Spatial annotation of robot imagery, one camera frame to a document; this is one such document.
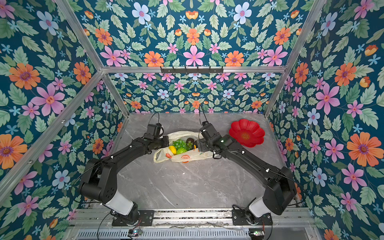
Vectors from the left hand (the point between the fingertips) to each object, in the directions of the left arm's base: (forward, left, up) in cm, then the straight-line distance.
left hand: (170, 137), depth 91 cm
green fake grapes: (+1, -6, -9) cm, 11 cm away
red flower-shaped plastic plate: (+9, -54, -13) cm, 56 cm away
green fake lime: (-7, -6, -5) cm, 11 cm away
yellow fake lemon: (-5, -1, -7) cm, 8 cm away
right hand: (-8, -22, +6) cm, 24 cm away
